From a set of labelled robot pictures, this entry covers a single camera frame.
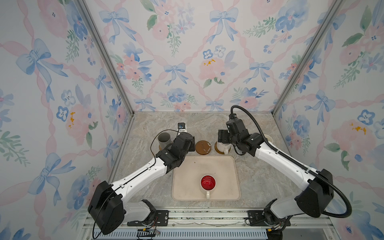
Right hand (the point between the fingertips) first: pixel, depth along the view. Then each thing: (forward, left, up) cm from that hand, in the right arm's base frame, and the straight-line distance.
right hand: (224, 132), depth 82 cm
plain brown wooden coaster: (+1, +2, -20) cm, 20 cm away
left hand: (-4, +18, +1) cm, 18 cm away
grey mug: (+1, +35, -10) cm, 36 cm away
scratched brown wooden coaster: (+3, +11, -21) cm, 23 cm away
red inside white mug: (-21, +9, -19) cm, 30 cm away
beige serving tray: (-17, +21, -22) cm, 34 cm away
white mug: (-2, -1, -13) cm, 13 cm away
